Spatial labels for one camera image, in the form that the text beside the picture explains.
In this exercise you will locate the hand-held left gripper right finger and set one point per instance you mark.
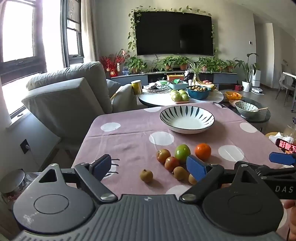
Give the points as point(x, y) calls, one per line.
point(195, 168)

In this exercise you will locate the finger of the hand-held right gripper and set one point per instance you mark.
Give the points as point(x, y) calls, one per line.
point(269, 172)
point(281, 158)

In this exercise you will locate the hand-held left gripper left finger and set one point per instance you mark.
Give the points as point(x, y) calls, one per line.
point(101, 165)

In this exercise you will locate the brown kiwi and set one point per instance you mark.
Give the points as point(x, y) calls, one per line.
point(179, 172)
point(191, 179)
point(146, 175)

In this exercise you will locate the large orange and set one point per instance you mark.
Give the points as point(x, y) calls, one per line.
point(203, 151)

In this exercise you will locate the green round fruit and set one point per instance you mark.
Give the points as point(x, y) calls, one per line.
point(182, 151)

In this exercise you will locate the small red-orange fruit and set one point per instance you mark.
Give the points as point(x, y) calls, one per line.
point(163, 155)
point(171, 163)

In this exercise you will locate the white dark-striped shallow bowl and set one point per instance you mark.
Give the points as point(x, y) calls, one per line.
point(185, 122)

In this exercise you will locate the person's right hand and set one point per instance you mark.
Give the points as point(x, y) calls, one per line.
point(291, 213)

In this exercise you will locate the red printed packet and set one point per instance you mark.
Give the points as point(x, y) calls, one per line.
point(286, 146)

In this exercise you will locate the white tissue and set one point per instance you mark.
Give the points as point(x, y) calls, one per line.
point(278, 137)

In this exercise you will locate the pink polka-dot tablecloth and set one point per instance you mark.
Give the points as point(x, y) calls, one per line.
point(129, 143)

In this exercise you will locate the dark round table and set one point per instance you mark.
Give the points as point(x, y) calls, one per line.
point(263, 117)

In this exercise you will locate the wooden spoon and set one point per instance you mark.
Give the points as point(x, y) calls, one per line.
point(261, 109)

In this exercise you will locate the striped deep bowl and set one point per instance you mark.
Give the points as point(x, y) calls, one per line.
point(245, 111)

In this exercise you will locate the dining chair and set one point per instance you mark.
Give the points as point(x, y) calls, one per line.
point(285, 85)

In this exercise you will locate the tray of green apples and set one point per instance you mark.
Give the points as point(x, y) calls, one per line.
point(180, 96)

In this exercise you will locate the grey sofa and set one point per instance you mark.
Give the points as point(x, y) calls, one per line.
point(69, 99)

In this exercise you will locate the pink plate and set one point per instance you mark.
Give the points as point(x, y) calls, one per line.
point(232, 103)

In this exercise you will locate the blue bowl of kiwis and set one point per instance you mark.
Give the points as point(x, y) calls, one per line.
point(198, 92)

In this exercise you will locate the orange basket of tangerines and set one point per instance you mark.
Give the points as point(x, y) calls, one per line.
point(233, 95)

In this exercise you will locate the white round coffee table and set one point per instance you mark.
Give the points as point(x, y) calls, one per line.
point(157, 98)

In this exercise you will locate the grey sofa pillow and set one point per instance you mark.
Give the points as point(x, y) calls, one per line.
point(113, 87)

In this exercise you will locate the tall plant in white pot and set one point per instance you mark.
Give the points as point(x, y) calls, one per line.
point(246, 85)

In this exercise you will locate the red pot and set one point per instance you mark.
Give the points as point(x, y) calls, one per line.
point(238, 87)

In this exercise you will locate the light blue container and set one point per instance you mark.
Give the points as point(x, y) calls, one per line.
point(177, 86)

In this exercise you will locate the bunch of bananas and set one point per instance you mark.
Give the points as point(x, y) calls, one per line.
point(200, 83)

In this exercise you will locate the yellow tin can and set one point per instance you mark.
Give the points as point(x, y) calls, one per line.
point(136, 87)

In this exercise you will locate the glass plate of snacks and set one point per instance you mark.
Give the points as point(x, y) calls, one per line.
point(156, 87)

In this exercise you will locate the jar with metal lid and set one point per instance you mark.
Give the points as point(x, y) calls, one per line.
point(12, 180)

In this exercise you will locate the orange box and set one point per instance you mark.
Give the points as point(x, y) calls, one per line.
point(174, 77)

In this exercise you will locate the grey television cabinet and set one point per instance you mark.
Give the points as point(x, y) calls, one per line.
point(223, 77)

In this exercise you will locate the spider plant in vase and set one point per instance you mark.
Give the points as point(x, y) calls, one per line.
point(196, 69)

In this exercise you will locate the red berry decoration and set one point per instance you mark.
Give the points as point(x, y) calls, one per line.
point(108, 62)

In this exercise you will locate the green potted plant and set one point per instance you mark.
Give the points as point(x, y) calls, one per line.
point(230, 65)
point(219, 64)
point(204, 63)
point(135, 64)
point(167, 62)
point(182, 62)

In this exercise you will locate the green ivy vine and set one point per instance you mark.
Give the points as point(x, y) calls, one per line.
point(132, 34)

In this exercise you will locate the beige curtain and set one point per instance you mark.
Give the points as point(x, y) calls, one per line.
point(89, 30)

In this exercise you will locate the narrow dark-framed window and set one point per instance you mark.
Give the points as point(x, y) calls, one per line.
point(72, 30)

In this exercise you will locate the large dark-framed window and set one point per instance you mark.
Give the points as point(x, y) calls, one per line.
point(16, 30)

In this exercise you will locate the black wall socket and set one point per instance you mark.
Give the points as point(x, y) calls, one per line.
point(25, 146)

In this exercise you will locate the black wall television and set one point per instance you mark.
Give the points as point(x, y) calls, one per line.
point(173, 32)

